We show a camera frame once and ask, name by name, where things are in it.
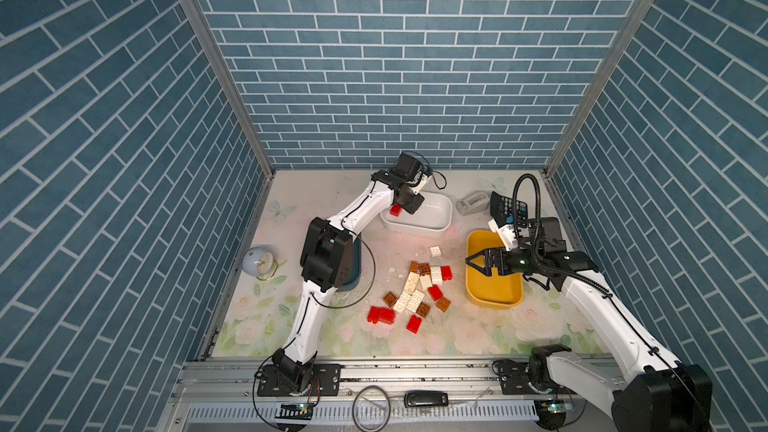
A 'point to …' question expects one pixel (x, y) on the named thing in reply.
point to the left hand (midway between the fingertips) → (414, 199)
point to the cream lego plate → (406, 302)
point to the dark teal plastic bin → (356, 266)
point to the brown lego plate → (390, 299)
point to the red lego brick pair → (381, 315)
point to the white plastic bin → (435, 214)
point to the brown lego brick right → (443, 304)
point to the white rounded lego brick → (436, 272)
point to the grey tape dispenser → (473, 203)
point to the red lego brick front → (414, 324)
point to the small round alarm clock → (259, 262)
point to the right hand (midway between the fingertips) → (477, 255)
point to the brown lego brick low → (423, 310)
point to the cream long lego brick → (411, 282)
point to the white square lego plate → (435, 251)
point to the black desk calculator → (502, 210)
